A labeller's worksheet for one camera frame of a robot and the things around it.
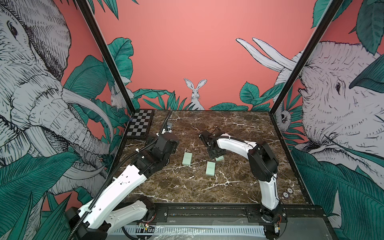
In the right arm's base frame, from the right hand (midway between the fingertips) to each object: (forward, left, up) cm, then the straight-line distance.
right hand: (215, 152), depth 94 cm
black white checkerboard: (+24, +55, 0) cm, 60 cm away
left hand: (-5, +28, +25) cm, 38 cm away
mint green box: (-4, +18, -1) cm, 18 cm away
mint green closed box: (-10, +3, -1) cm, 11 cm away
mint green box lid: (-5, -3, +2) cm, 6 cm away
